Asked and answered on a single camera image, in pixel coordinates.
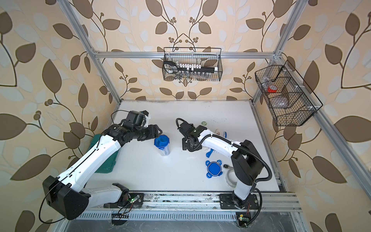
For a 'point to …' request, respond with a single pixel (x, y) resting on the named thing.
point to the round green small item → (204, 123)
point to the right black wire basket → (290, 100)
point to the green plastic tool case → (94, 139)
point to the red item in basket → (272, 89)
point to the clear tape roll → (231, 178)
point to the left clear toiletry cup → (166, 151)
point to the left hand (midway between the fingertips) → (156, 130)
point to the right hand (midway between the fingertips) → (189, 146)
